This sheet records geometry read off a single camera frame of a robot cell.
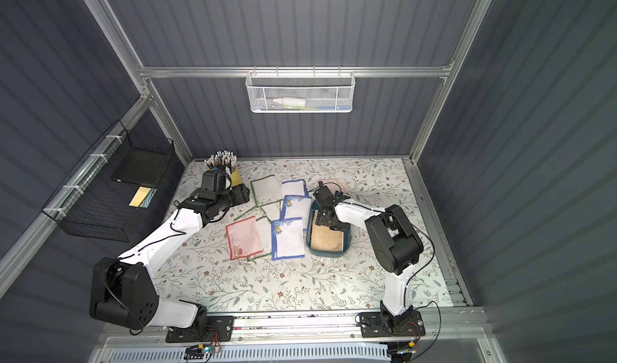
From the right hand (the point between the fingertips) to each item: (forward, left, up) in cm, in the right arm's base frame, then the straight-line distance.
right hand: (328, 224), depth 97 cm
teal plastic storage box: (-9, -7, 0) cm, 11 cm away
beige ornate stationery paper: (-7, +2, 0) cm, 7 cm away
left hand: (+3, +32, +17) cm, 36 cm away
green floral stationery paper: (+7, +24, -1) cm, 25 cm away
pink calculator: (+9, -3, +14) cm, 17 cm away
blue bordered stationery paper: (+19, +15, 0) cm, 24 cm away
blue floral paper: (+9, +13, 0) cm, 16 cm away
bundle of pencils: (+19, +44, +17) cm, 51 cm away
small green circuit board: (-43, +41, -2) cm, 59 cm away
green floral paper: (-1, +26, 0) cm, 26 cm away
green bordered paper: (+19, +28, -2) cm, 34 cm away
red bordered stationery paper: (-7, +34, 0) cm, 34 cm away
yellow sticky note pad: (-5, +60, +25) cm, 66 cm away
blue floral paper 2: (-7, +16, 0) cm, 18 cm away
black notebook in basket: (+8, +67, +25) cm, 72 cm away
